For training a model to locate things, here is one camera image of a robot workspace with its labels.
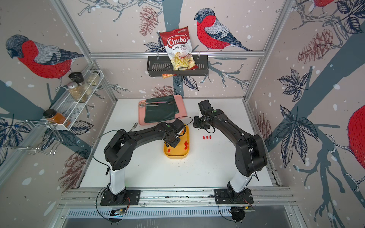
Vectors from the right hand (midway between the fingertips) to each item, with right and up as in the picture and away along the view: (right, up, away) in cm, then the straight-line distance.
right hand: (195, 123), depth 90 cm
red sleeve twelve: (+9, -10, +8) cm, 16 cm away
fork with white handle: (-45, -4, +14) cm, 47 cm away
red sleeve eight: (-17, -18, +1) cm, 25 cm away
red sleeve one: (+7, -11, +8) cm, 15 cm away
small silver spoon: (-42, +12, +25) cm, 51 cm away
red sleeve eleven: (-6, -16, +3) cm, 18 cm away
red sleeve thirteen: (+11, -10, +8) cm, 17 cm away
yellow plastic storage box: (-8, -18, +2) cm, 20 cm away
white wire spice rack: (-74, +8, -12) cm, 75 cm away
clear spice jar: (-63, +28, -4) cm, 69 cm away
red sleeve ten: (-5, -16, +4) cm, 17 cm away
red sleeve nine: (-6, -14, +4) cm, 16 cm away
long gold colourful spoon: (-42, +15, +29) cm, 53 cm away
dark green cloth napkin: (-27, +10, +25) cm, 38 cm away
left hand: (-13, -11, +3) cm, 17 cm away
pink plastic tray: (-10, +13, +28) cm, 33 cm away
